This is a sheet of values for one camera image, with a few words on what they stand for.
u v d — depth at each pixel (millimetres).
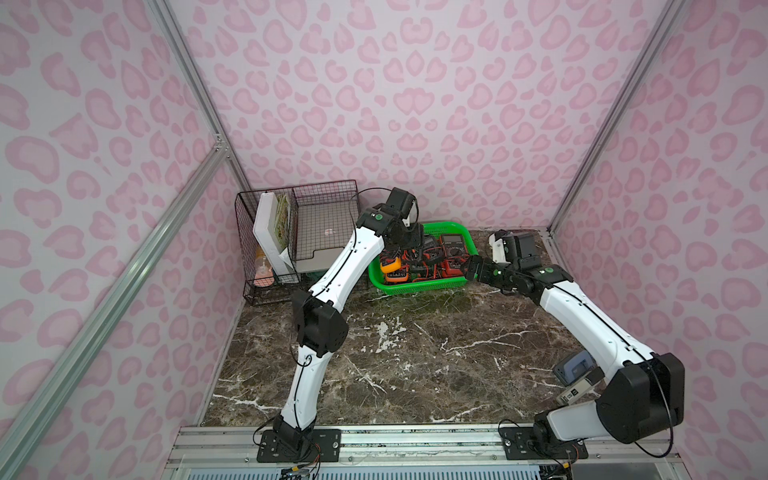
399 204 681
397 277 970
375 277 955
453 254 998
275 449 723
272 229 895
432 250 962
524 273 617
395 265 930
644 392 406
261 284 1001
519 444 725
